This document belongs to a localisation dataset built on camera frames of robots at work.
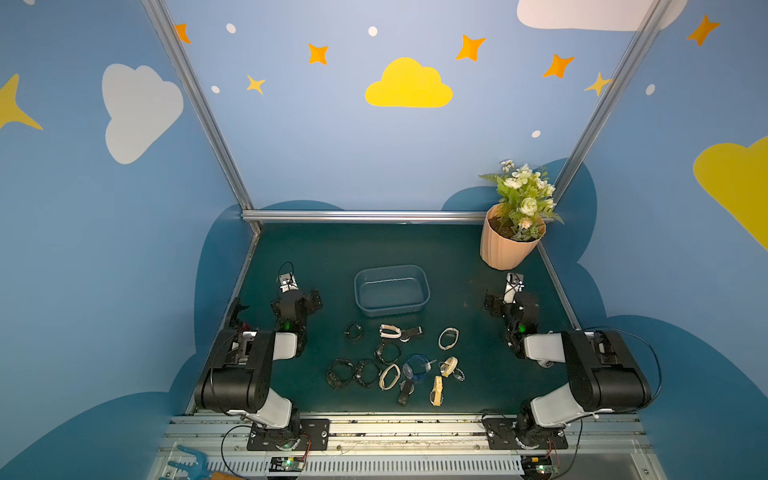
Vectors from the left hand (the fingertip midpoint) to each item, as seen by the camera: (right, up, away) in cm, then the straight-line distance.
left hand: (305, 288), depth 94 cm
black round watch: (+27, -19, -5) cm, 33 cm away
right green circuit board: (+63, -41, -23) cm, 79 cm away
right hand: (+66, 0, +1) cm, 66 cm away
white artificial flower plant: (+70, +28, -4) cm, 75 cm away
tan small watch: (+44, -20, -13) cm, 50 cm away
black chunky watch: (+13, -22, -13) cm, 29 cm away
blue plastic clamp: (-19, -41, -24) cm, 51 cm away
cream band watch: (+25, -23, -12) cm, 36 cm away
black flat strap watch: (+32, -27, -13) cm, 44 cm away
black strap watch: (+33, -14, -4) cm, 36 cm away
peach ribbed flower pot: (+65, +12, +6) cm, 67 cm away
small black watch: (+16, -13, -3) cm, 21 cm away
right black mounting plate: (+56, -35, -19) cm, 69 cm away
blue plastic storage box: (+28, -2, +8) cm, 29 cm away
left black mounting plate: (+6, -35, -20) cm, 41 cm away
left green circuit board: (+2, -40, -23) cm, 46 cm away
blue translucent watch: (+35, -22, -8) cm, 42 cm away
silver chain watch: (+47, -24, -10) cm, 53 cm away
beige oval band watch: (+44, -18, -6) cm, 48 cm away
